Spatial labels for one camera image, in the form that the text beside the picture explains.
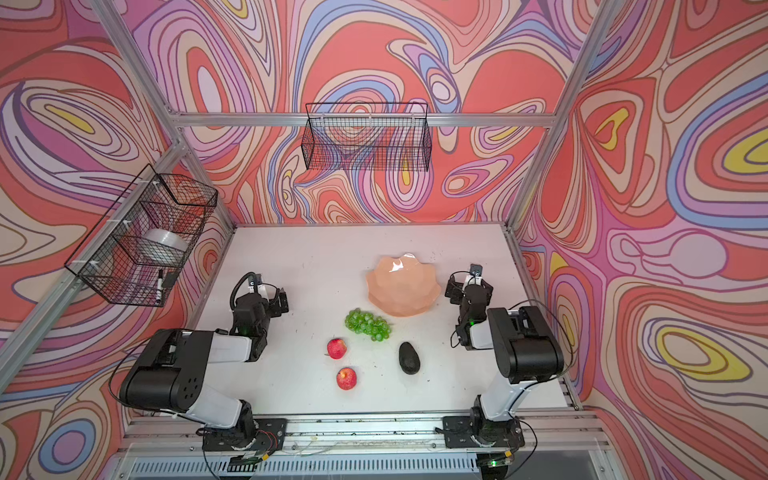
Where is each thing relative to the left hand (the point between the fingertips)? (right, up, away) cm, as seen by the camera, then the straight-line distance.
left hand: (270, 289), depth 94 cm
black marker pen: (-18, +4, -22) cm, 29 cm away
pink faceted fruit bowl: (+42, 0, +8) cm, 43 cm away
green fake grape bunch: (+31, -10, -6) cm, 33 cm away
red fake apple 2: (+26, -22, -15) cm, 38 cm away
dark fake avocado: (+43, -18, -12) cm, 48 cm away
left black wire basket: (-24, +12, -22) cm, 35 cm away
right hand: (+64, +2, +3) cm, 64 cm away
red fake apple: (+23, -16, -10) cm, 30 cm away
